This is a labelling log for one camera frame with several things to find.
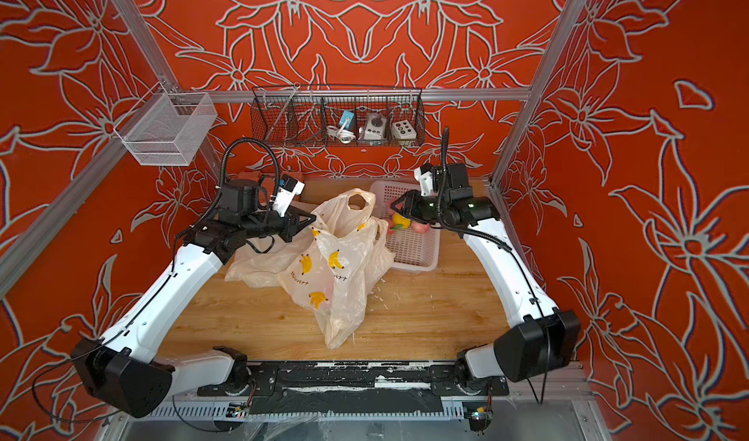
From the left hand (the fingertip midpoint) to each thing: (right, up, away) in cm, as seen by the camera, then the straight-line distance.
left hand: (313, 214), depth 72 cm
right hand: (+19, +2, +1) cm, 19 cm away
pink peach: (+31, -5, +26) cm, 41 cm away
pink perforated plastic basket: (+29, -13, +25) cm, 41 cm away
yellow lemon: (+24, -3, +27) cm, 37 cm away
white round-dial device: (+16, +27, +18) cm, 36 cm away
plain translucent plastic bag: (-22, -16, +20) cm, 33 cm away
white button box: (+26, +26, +22) cm, 43 cm away
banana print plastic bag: (+9, -9, -2) cm, 13 cm away
